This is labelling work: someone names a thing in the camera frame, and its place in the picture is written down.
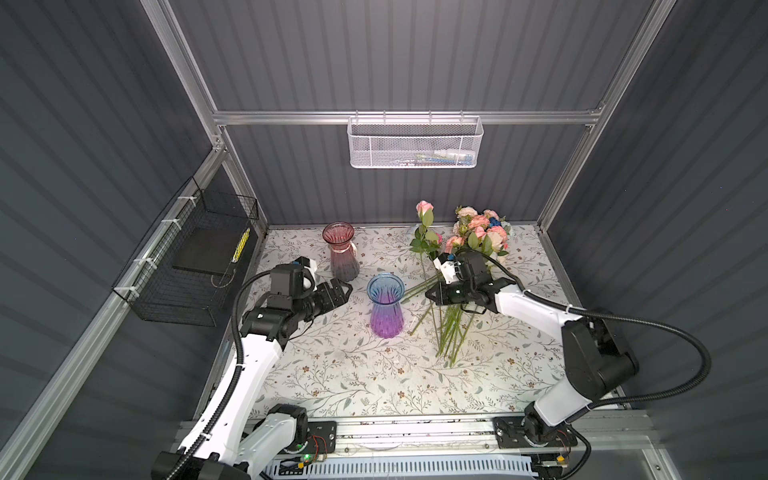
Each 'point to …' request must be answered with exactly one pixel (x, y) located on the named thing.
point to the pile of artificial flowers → (482, 230)
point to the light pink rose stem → (426, 241)
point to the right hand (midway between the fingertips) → (429, 295)
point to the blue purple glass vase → (386, 291)
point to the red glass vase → (344, 258)
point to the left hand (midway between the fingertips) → (341, 293)
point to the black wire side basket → (183, 272)
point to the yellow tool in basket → (241, 245)
